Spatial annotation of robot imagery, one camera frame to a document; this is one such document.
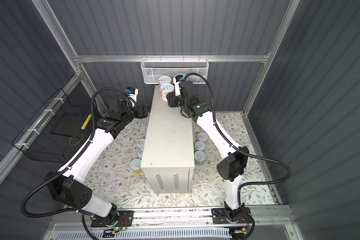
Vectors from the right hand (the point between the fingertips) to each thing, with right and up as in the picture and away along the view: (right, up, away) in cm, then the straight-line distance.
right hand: (170, 96), depth 77 cm
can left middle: (-20, -32, +14) cm, 41 cm away
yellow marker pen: (-45, -13, +2) cm, 47 cm away
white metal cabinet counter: (+1, -28, -19) cm, 34 cm away
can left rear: (-21, -27, +19) cm, 39 cm away
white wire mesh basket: (+16, +32, +47) cm, 59 cm away
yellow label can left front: (-22, -39, +10) cm, 45 cm away
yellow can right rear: (+20, -23, +22) cm, 37 cm away
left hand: (-15, -4, 0) cm, 15 cm away
